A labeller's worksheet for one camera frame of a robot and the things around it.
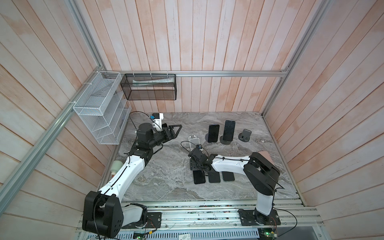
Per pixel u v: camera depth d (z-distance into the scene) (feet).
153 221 2.40
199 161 2.35
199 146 2.76
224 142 3.39
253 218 2.41
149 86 3.19
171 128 2.21
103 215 1.31
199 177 2.82
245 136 3.37
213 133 3.13
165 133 2.22
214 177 2.89
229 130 3.22
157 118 2.27
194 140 3.23
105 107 2.39
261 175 1.70
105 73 3.03
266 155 3.16
